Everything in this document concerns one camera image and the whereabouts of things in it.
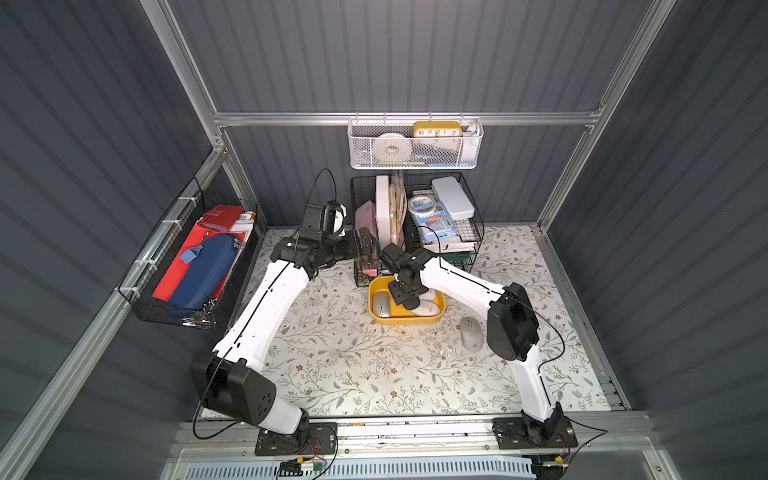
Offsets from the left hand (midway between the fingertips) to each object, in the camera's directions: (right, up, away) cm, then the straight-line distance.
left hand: (364, 243), depth 77 cm
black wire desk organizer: (+29, -1, +16) cm, 33 cm away
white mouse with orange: (+18, -20, +17) cm, 32 cm away
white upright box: (+4, +10, +13) cm, 17 cm away
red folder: (-39, +6, +3) cm, 40 cm away
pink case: (-2, +11, +31) cm, 33 cm away
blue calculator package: (+21, +6, +14) cm, 26 cm away
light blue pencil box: (+28, +16, +22) cm, 39 cm away
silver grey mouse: (+4, -19, +19) cm, 28 cm away
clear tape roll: (+17, +13, +19) cm, 29 cm away
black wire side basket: (-45, -8, -15) cm, 48 cm away
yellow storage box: (+10, -22, +18) cm, 30 cm away
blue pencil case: (-37, -6, -7) cm, 38 cm away
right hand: (+14, -16, +15) cm, 26 cm away
